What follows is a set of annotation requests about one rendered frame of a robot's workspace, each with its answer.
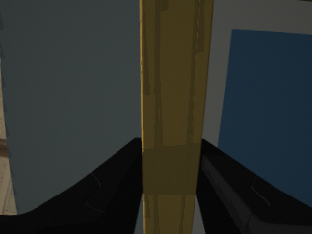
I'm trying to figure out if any dark grey wall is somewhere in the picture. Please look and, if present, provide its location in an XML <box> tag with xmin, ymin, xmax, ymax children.
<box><xmin>0</xmin><ymin>0</ymin><xmax>141</xmax><ymax>215</ymax></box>

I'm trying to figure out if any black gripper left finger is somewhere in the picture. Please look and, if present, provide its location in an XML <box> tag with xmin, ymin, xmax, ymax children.
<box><xmin>0</xmin><ymin>137</ymin><xmax>143</xmax><ymax>234</ymax></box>

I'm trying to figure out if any wooden picture frame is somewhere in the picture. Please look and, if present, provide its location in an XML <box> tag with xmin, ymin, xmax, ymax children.
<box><xmin>140</xmin><ymin>0</ymin><xmax>312</xmax><ymax>234</ymax></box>

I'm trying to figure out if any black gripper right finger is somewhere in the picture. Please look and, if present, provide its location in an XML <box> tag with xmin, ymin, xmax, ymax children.
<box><xmin>196</xmin><ymin>139</ymin><xmax>312</xmax><ymax>234</ymax></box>

